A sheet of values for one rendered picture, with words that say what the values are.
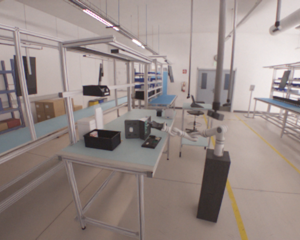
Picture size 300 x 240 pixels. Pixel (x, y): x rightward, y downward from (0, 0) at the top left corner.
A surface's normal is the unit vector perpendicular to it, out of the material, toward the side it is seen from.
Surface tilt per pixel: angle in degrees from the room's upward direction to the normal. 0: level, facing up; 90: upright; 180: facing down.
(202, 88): 90
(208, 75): 90
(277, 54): 90
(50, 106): 90
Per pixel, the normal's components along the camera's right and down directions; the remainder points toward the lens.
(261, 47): -0.25, 0.26
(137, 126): 0.08, 0.27
